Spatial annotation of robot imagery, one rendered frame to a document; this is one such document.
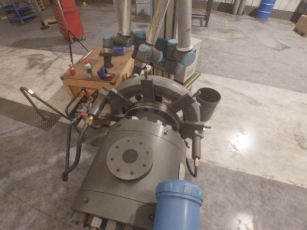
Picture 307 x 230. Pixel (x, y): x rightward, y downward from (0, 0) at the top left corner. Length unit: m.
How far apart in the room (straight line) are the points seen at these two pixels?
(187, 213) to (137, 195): 0.24
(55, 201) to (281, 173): 2.37
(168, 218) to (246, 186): 1.41
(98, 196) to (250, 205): 1.45
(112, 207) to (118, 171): 0.14
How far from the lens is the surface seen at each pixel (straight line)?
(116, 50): 2.54
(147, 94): 1.00
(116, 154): 0.70
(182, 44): 1.38
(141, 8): 7.25
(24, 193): 2.04
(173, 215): 0.51
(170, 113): 1.04
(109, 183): 0.70
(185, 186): 0.52
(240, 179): 1.85
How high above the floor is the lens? 1.53
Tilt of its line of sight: 48 degrees down
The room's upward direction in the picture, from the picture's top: straight up
